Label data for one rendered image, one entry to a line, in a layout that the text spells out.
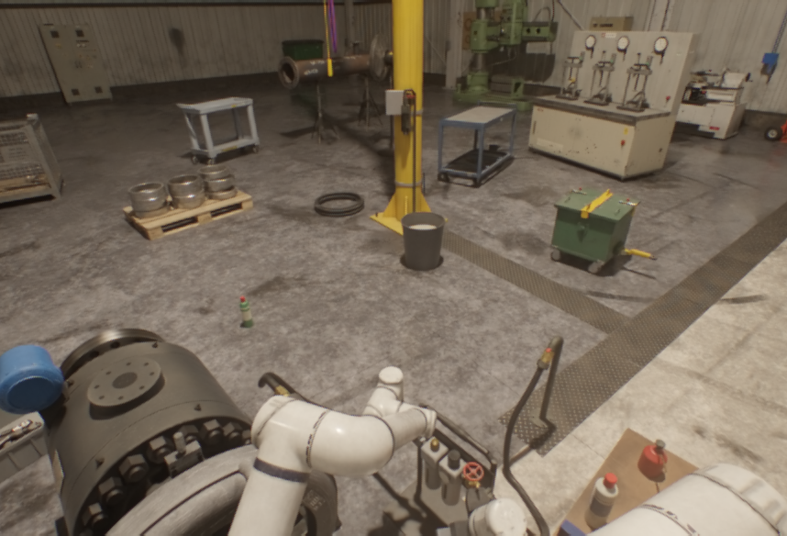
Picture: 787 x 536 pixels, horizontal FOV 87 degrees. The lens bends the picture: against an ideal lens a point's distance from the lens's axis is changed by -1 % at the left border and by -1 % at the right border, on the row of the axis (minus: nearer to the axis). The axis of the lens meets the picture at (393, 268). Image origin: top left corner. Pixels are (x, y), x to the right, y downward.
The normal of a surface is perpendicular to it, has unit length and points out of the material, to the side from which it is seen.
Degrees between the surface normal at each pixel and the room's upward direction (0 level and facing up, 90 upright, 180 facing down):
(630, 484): 0
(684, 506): 25
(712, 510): 5
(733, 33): 90
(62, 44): 90
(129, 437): 10
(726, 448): 0
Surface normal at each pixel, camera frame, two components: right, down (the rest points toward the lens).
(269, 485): -0.04, -0.36
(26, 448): 0.82, 0.28
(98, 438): -0.33, -0.63
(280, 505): 0.47, -0.18
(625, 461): -0.02, -0.86
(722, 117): -0.80, 0.32
